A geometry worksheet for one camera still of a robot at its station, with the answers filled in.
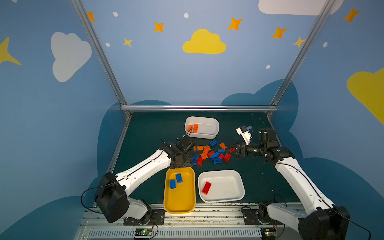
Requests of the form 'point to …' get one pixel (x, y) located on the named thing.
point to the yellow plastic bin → (180, 190)
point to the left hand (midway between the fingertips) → (185, 161)
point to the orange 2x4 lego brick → (195, 128)
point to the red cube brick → (199, 161)
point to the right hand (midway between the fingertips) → (231, 146)
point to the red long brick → (210, 153)
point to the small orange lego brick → (189, 127)
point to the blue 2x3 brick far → (213, 143)
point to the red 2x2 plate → (221, 156)
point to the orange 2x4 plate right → (222, 146)
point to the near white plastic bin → (219, 186)
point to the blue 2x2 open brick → (217, 160)
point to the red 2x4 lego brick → (206, 187)
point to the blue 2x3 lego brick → (179, 178)
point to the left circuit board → (143, 232)
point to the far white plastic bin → (208, 127)
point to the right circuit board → (268, 233)
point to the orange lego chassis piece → (205, 151)
